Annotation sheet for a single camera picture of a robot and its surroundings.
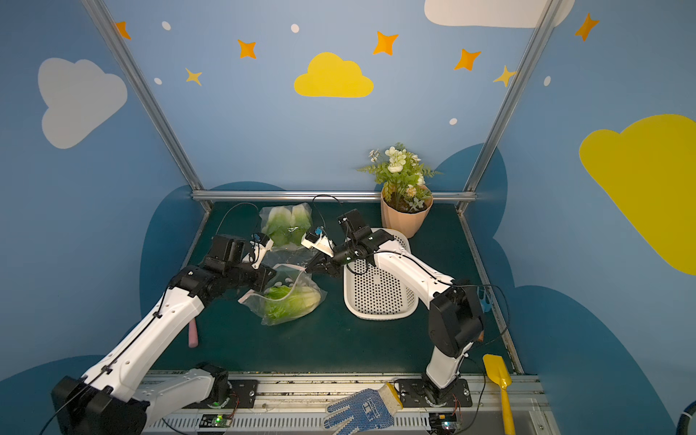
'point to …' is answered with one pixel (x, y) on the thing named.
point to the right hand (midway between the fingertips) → (313, 265)
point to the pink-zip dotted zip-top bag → (288, 275)
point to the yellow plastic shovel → (498, 373)
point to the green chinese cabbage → (287, 303)
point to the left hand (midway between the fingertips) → (278, 269)
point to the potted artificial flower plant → (404, 200)
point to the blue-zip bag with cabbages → (285, 225)
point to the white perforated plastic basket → (373, 293)
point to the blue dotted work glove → (372, 410)
